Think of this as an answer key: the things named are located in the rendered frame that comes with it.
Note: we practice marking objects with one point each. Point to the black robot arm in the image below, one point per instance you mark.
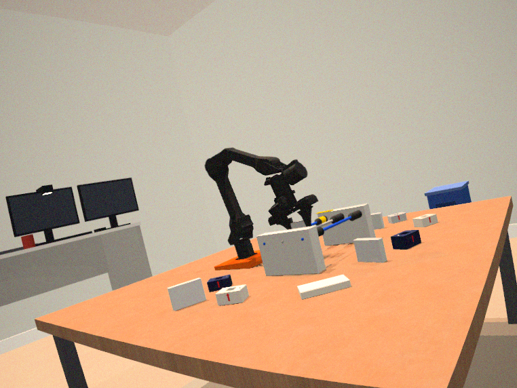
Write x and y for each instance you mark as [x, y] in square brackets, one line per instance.
[240, 224]

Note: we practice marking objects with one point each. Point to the white box with red arrow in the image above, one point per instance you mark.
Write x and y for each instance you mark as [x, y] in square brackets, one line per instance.
[232, 295]

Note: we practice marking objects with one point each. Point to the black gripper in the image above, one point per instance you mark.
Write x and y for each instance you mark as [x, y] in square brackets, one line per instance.
[303, 204]

